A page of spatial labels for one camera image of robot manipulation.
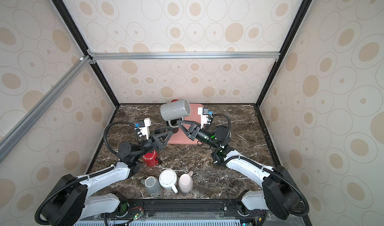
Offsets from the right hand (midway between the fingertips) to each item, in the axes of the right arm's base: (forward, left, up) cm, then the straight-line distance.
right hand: (178, 125), depth 63 cm
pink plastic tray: (-5, -2, -2) cm, 5 cm away
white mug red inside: (+45, +9, -28) cm, 54 cm away
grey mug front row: (-17, +14, -26) cm, 34 cm away
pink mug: (-15, -2, -26) cm, 30 cm away
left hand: (-3, +2, -2) cm, 4 cm away
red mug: (-2, +19, -28) cm, 34 cm away
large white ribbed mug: (-13, +8, -28) cm, 32 cm away
